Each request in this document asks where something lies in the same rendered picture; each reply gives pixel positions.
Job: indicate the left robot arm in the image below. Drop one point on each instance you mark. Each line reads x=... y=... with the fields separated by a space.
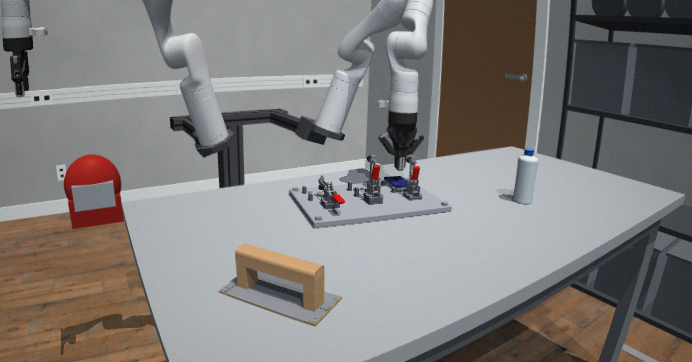
x=399 y=45

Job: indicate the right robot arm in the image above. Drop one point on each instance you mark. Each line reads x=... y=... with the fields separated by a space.
x=177 y=51

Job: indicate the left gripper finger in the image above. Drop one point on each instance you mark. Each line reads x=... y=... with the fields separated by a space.
x=397 y=151
x=417 y=139

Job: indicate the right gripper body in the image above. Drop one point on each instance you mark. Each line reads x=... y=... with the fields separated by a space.
x=18 y=46

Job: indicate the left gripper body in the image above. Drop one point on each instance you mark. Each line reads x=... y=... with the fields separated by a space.
x=401 y=122

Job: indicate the white bottle with blue cap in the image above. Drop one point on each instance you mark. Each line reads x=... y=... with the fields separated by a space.
x=525 y=177

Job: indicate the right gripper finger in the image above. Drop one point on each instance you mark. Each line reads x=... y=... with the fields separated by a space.
x=26 y=83
x=19 y=85

